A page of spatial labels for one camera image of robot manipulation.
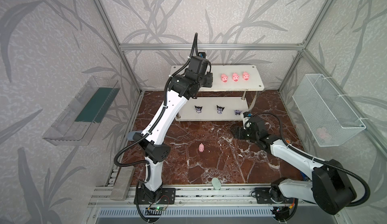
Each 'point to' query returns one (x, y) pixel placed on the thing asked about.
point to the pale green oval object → (216, 183)
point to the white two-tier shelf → (187, 112)
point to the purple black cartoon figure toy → (237, 112)
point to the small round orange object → (287, 141)
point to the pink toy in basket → (321, 132)
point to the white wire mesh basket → (328, 119)
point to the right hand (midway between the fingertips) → (234, 124)
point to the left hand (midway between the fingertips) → (210, 71)
